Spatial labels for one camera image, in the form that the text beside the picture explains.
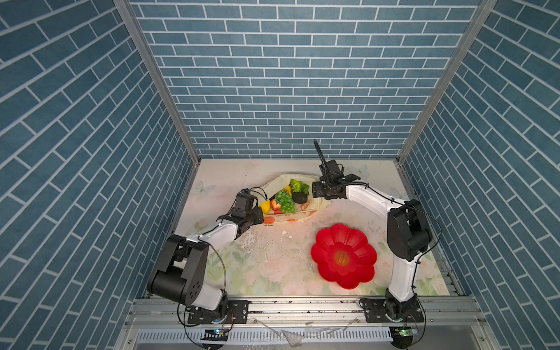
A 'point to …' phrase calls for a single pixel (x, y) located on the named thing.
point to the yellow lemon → (265, 206)
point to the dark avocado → (300, 197)
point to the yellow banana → (289, 189)
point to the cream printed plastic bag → (301, 210)
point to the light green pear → (295, 186)
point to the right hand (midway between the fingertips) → (321, 190)
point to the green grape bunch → (284, 198)
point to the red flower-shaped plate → (344, 255)
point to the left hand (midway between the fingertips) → (264, 213)
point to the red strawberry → (274, 205)
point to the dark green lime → (305, 189)
